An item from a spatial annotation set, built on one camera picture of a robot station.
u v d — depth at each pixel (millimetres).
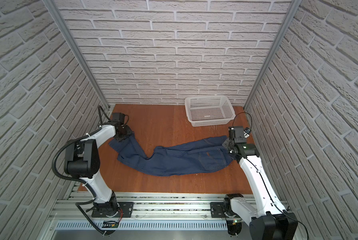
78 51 865
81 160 489
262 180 441
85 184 524
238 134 579
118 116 775
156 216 730
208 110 1176
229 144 710
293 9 699
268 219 378
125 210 752
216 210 740
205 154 871
